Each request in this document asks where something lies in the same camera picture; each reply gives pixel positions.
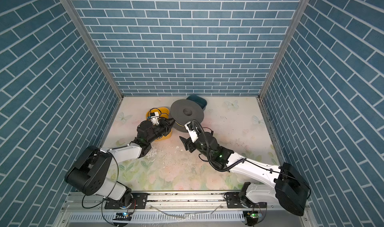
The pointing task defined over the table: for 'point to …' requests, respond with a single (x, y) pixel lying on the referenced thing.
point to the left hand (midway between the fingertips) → (177, 119)
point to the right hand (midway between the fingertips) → (183, 132)
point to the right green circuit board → (255, 215)
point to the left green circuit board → (122, 216)
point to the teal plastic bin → (199, 100)
